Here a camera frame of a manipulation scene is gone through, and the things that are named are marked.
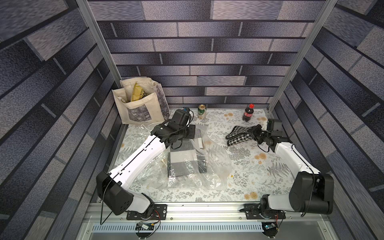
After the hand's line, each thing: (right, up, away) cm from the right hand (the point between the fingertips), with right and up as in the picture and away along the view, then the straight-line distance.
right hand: (247, 127), depth 88 cm
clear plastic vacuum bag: (-17, -24, +2) cm, 29 cm away
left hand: (-32, 0, -12) cm, 34 cm away
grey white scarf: (-39, -19, -2) cm, 43 cm away
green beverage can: (-26, +11, +19) cm, 34 cm away
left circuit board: (-58, -48, -16) cm, 77 cm away
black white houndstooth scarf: (-4, -5, +3) cm, 7 cm away
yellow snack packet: (-70, +22, +10) cm, 74 cm away
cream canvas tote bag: (-65, +17, +2) cm, 67 cm away
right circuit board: (+5, -50, -16) cm, 53 cm away
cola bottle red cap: (+8, +9, +18) cm, 22 cm away
